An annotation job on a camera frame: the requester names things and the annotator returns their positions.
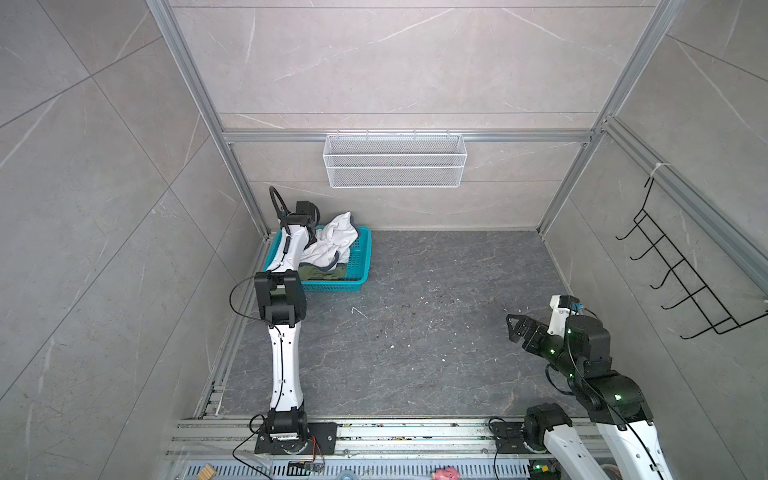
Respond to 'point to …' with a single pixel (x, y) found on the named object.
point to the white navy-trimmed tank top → (332, 243)
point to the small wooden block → (206, 473)
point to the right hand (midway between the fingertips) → (520, 319)
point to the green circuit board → (544, 469)
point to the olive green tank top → (308, 271)
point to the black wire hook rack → (721, 321)
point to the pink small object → (447, 473)
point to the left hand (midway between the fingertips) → (298, 236)
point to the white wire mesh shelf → (395, 161)
